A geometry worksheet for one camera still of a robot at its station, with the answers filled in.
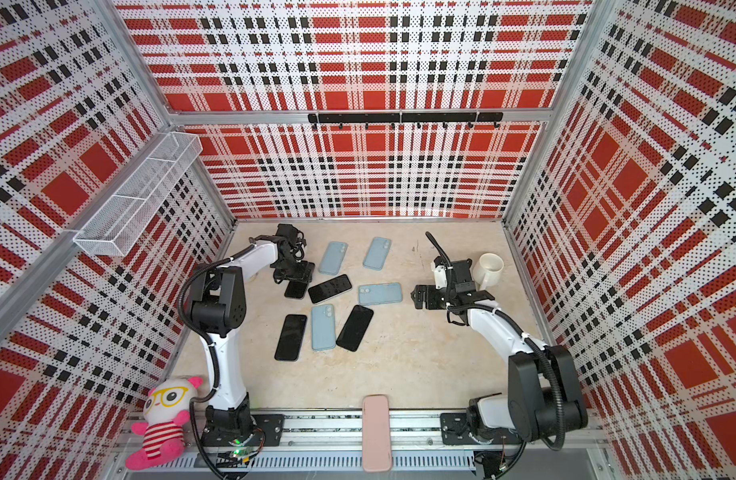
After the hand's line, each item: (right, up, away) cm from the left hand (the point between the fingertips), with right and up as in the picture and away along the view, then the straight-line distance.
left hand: (299, 280), depth 101 cm
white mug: (+63, +4, -5) cm, 64 cm away
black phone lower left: (+1, -16, -11) cm, 20 cm away
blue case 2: (+27, +9, +11) cm, 30 cm away
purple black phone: (-1, -2, 0) cm, 2 cm away
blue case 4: (+28, -5, +1) cm, 28 cm away
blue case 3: (+10, -14, -10) cm, 20 cm away
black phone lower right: (+20, -14, -10) cm, 27 cm away
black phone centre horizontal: (+10, -3, +3) cm, 11 cm away
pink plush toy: (-24, -28, -30) cm, 47 cm away
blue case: (+10, +7, +7) cm, 14 cm away
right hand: (+42, -3, -13) cm, 44 cm away
